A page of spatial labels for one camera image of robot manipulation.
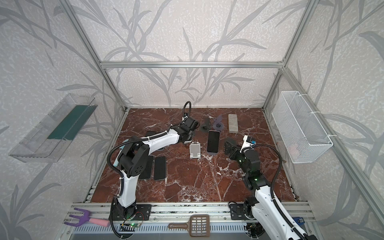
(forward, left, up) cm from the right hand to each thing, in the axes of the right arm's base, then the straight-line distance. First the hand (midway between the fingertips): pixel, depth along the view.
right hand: (230, 142), depth 80 cm
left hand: (+17, +24, -9) cm, 31 cm away
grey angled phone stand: (+22, +12, -14) cm, 29 cm away
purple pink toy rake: (-32, +73, -17) cm, 81 cm away
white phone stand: (+3, +20, -12) cm, 23 cm away
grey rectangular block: (+25, -7, -15) cm, 30 cm away
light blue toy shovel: (-5, +67, -15) cm, 69 cm away
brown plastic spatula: (-35, +17, -17) cm, 43 cm away
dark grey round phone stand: (+24, +3, -16) cm, 29 cm away
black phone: (+19, +53, -18) cm, 59 cm away
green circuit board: (-35, +48, -16) cm, 62 cm away
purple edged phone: (+5, +8, -7) cm, 12 cm away
